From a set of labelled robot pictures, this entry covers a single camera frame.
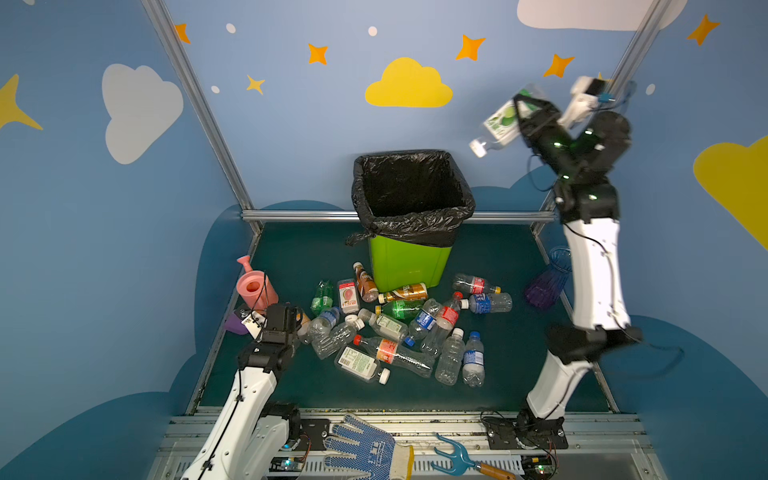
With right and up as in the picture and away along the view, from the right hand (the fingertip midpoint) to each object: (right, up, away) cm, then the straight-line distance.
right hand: (521, 96), depth 57 cm
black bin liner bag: (-16, -11, +45) cm, 49 cm away
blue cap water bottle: (-15, -50, +30) cm, 60 cm away
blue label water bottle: (-2, -63, +25) cm, 68 cm away
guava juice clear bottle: (-38, -44, +39) cm, 70 cm away
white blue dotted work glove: (-28, -79, +15) cm, 86 cm away
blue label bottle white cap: (+5, -46, +37) cm, 59 cm away
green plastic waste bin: (-23, -34, +36) cm, 55 cm away
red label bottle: (+3, -41, +43) cm, 59 cm away
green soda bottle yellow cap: (-21, -48, +36) cm, 64 cm away
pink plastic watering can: (-67, -41, +34) cm, 85 cm away
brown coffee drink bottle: (-33, -40, +42) cm, 67 cm away
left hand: (-56, -51, +24) cm, 79 cm away
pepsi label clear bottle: (-45, -51, +25) cm, 73 cm away
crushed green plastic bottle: (-47, -45, +39) cm, 76 cm away
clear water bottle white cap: (-7, -59, +27) cm, 65 cm away
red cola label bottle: (-11, -54, +32) cm, 64 cm away
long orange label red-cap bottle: (-25, -59, +27) cm, 69 cm away
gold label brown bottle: (-18, -43, +39) cm, 61 cm away
